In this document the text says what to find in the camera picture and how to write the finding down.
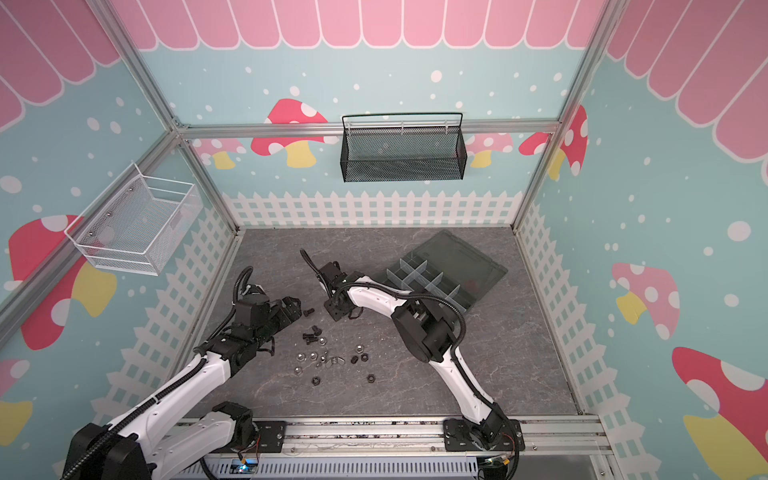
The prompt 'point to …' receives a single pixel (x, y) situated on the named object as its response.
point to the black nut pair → (364, 357)
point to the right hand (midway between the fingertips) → (337, 307)
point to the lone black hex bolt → (307, 312)
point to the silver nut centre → (359, 348)
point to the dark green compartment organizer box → (447, 266)
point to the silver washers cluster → (313, 356)
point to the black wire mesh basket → (408, 147)
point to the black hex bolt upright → (317, 331)
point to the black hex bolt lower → (309, 338)
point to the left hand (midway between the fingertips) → (290, 313)
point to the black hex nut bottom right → (371, 378)
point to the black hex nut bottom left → (315, 380)
